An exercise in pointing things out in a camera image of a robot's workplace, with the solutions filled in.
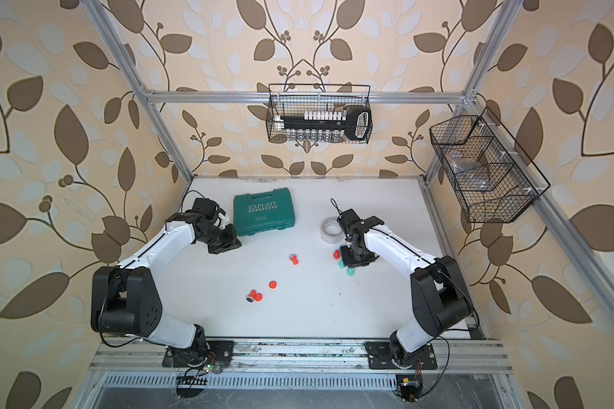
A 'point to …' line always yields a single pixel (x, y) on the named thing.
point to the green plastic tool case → (263, 211)
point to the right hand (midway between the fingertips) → (353, 263)
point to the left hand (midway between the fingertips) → (236, 240)
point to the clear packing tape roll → (331, 230)
